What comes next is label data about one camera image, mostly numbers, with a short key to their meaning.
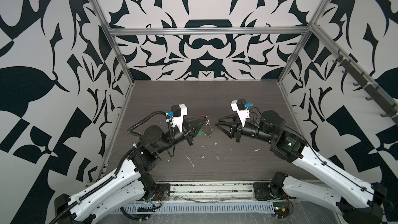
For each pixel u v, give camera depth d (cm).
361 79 60
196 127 58
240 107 52
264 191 74
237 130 52
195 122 54
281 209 71
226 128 58
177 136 54
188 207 65
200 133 74
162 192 74
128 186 59
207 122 59
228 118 60
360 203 39
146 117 43
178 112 50
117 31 94
